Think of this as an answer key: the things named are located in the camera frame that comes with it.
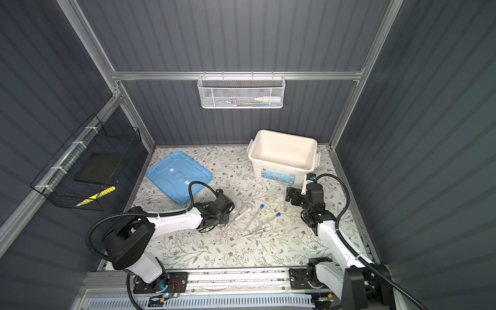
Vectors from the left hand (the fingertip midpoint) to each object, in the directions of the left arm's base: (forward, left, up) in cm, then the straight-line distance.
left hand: (225, 214), depth 91 cm
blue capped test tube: (-2, -14, -1) cm, 14 cm away
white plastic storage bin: (+34, -33, +1) cm, 47 cm away
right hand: (+4, -34, +12) cm, 37 cm away
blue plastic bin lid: (+26, +30, -2) cm, 40 cm away
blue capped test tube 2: (-5, -19, -1) cm, 19 cm away
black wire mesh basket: (-2, +51, +33) cm, 61 cm away
